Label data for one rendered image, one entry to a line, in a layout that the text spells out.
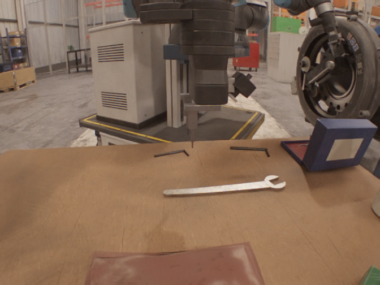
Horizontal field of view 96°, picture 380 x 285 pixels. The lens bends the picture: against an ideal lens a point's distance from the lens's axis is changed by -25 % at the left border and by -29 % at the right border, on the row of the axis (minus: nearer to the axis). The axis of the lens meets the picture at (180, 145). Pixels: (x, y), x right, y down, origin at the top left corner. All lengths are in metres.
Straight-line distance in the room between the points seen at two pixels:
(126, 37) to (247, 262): 0.98
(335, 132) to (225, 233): 0.29
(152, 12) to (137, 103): 0.81
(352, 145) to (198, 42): 0.40
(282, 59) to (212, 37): 5.03
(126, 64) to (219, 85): 0.81
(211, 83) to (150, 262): 0.23
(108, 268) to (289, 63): 5.29
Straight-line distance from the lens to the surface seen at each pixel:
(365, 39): 1.33
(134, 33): 1.03
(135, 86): 1.05
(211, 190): 0.40
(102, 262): 0.30
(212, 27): 0.29
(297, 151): 0.59
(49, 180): 0.51
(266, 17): 1.47
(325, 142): 0.48
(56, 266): 0.33
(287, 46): 5.34
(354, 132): 0.52
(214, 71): 0.29
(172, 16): 0.29
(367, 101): 1.29
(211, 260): 0.28
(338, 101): 1.59
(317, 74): 1.54
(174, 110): 1.07
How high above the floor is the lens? 0.71
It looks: 25 degrees down
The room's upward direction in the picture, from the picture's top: 1 degrees counter-clockwise
